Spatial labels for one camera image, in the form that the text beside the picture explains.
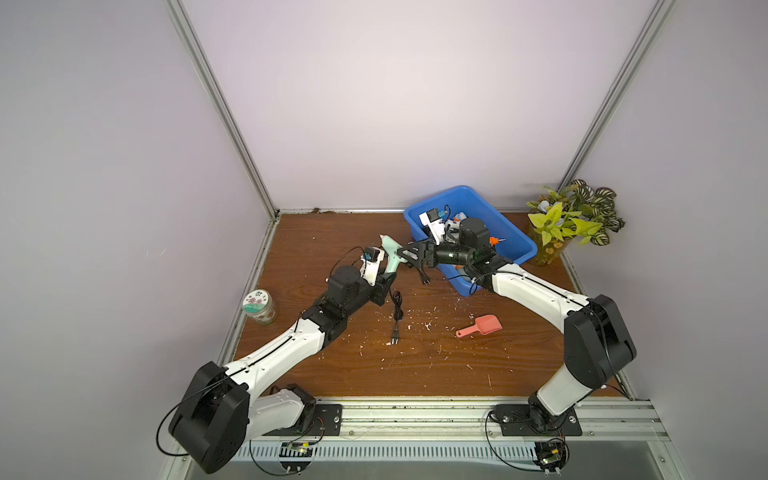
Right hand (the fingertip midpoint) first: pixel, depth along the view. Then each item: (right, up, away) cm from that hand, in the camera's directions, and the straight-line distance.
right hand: (404, 244), depth 77 cm
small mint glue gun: (-3, -1, +4) cm, 5 cm away
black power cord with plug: (-2, -16, +6) cm, 17 cm away
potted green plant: (+56, +10, +16) cm, 59 cm away
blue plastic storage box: (+37, +1, +26) cm, 46 cm away
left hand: (-3, -8, +3) cm, 9 cm away
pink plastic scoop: (+25, -25, +12) cm, 37 cm away
